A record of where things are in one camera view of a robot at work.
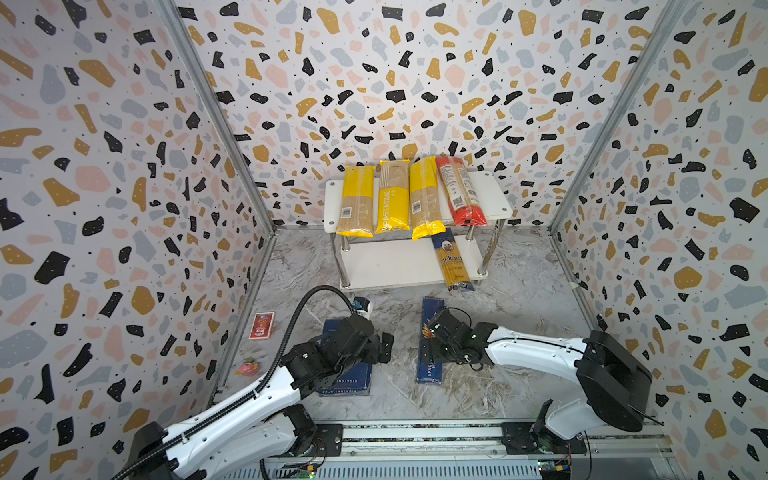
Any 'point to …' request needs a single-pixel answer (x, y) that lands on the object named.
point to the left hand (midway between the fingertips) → (383, 336)
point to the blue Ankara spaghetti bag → (452, 266)
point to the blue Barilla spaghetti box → (428, 372)
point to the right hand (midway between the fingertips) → (433, 352)
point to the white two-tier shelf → (407, 259)
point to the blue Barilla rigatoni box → (355, 380)
